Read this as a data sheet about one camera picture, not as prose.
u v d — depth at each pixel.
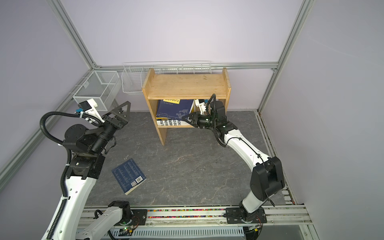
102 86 1.02
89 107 0.50
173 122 0.83
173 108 0.77
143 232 0.71
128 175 0.87
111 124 0.52
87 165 0.45
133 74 0.96
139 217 0.73
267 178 0.44
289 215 0.75
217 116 0.60
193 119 0.67
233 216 0.73
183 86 0.74
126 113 0.55
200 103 0.71
